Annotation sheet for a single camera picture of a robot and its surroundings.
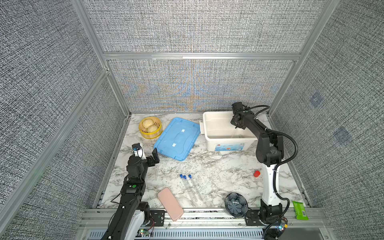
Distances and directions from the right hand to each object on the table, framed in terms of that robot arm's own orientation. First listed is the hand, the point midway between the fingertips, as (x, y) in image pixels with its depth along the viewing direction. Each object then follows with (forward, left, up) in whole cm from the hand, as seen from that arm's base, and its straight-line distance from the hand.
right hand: (238, 122), depth 105 cm
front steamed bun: (-5, +60, 0) cm, 60 cm away
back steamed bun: (0, +64, +1) cm, 64 cm away
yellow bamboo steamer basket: (-8, +59, -3) cm, 60 cm away
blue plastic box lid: (-10, +43, -6) cm, 44 cm away
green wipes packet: (-54, -22, -7) cm, 58 cm away
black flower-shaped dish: (-51, +10, -6) cm, 52 cm away
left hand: (-27, +56, +9) cm, 63 cm away
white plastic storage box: (-7, +12, -6) cm, 15 cm away
